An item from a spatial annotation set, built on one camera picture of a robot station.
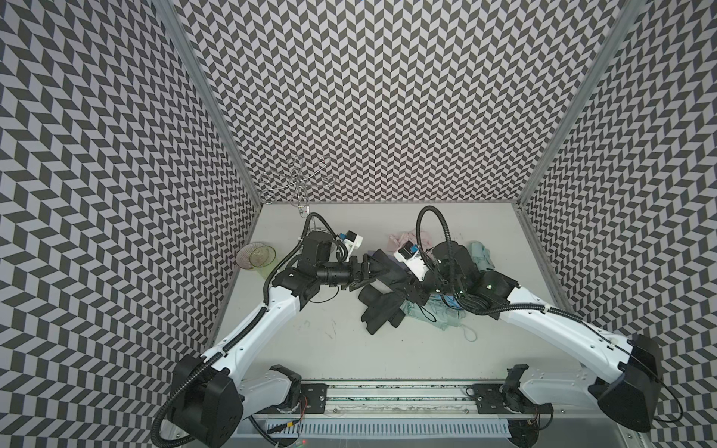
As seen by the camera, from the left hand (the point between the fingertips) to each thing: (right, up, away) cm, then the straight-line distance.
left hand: (381, 277), depth 71 cm
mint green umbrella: (+18, -14, +12) cm, 26 cm away
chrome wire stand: (-25, +28, +12) cm, 39 cm away
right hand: (+5, -2, +2) cm, 5 cm away
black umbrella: (+1, -12, +12) cm, 17 cm away
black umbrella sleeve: (+2, +2, -3) cm, 4 cm away
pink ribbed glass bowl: (-48, +4, +26) cm, 55 cm away
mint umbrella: (+36, +3, +27) cm, 45 cm away
